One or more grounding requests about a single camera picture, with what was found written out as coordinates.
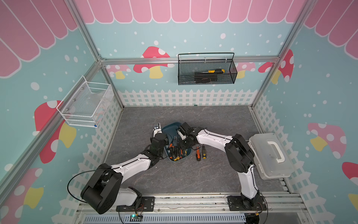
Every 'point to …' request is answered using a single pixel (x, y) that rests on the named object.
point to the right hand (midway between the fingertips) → (182, 146)
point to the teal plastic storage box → (170, 129)
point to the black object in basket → (205, 78)
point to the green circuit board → (135, 218)
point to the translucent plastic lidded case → (270, 157)
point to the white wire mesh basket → (86, 103)
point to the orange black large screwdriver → (198, 154)
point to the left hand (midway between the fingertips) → (163, 134)
